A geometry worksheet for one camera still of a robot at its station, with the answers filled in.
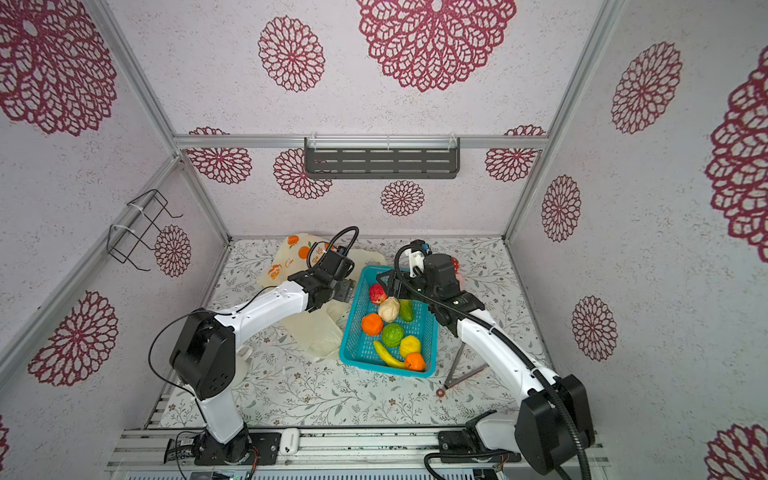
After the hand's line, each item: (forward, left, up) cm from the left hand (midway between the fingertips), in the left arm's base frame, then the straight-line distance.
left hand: (334, 285), depth 92 cm
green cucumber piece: (-5, -22, -7) cm, 24 cm away
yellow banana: (-21, -16, -9) cm, 28 cm away
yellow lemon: (-17, -23, -6) cm, 29 cm away
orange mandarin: (-10, -12, -6) cm, 17 cm away
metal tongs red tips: (-22, -36, -12) cm, 43 cm away
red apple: (+1, -13, -6) cm, 15 cm away
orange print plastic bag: (+15, +15, -1) cm, 21 cm away
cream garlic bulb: (-5, -17, -6) cm, 19 cm away
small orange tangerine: (-23, -24, -4) cm, 33 cm away
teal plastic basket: (-16, -7, -11) cm, 21 cm away
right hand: (-6, -16, +14) cm, 22 cm away
